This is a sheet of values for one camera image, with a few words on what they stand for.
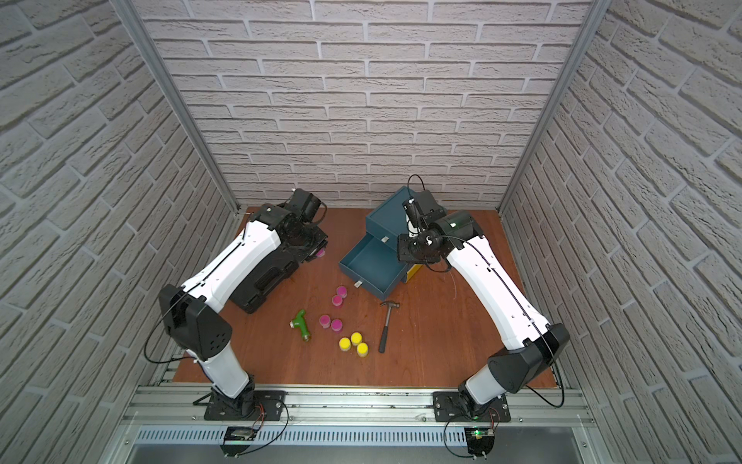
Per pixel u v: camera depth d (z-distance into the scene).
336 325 0.85
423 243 0.47
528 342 0.40
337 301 0.90
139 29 0.73
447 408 0.73
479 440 0.71
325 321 0.87
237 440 0.70
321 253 0.81
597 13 0.69
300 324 0.86
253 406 0.71
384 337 0.85
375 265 0.91
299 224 0.62
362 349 0.81
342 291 0.93
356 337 0.83
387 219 0.85
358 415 0.73
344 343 0.83
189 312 0.44
